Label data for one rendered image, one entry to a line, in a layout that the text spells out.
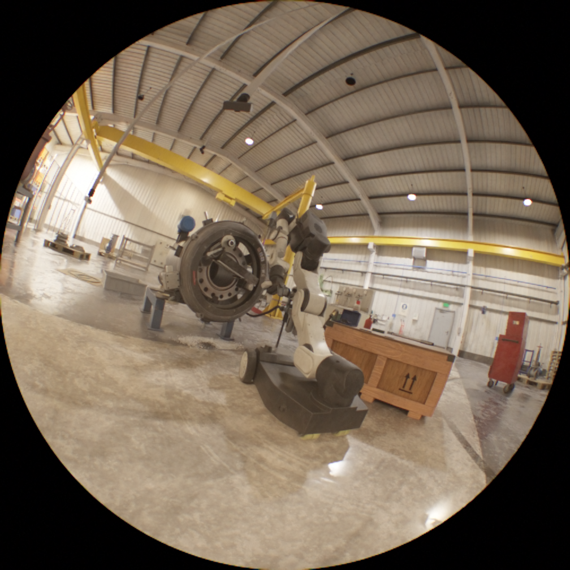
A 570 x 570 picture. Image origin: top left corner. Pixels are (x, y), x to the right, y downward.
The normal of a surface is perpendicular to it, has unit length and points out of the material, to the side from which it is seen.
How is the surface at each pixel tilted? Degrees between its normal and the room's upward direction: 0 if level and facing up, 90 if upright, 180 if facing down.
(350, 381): 73
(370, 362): 90
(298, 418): 90
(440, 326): 90
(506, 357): 90
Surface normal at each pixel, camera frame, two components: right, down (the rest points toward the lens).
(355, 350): -0.63, -0.24
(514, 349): -0.94, -0.29
